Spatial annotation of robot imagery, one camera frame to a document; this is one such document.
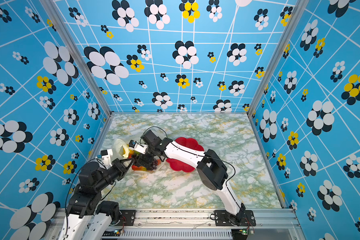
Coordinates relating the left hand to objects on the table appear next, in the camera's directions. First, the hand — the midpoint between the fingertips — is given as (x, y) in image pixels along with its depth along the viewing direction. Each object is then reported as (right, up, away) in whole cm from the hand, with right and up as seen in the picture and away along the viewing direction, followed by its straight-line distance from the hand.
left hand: (135, 158), depth 69 cm
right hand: (-1, -1, +16) cm, 16 cm away
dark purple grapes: (+5, -7, +18) cm, 20 cm away
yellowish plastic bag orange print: (-7, +4, -1) cm, 8 cm away
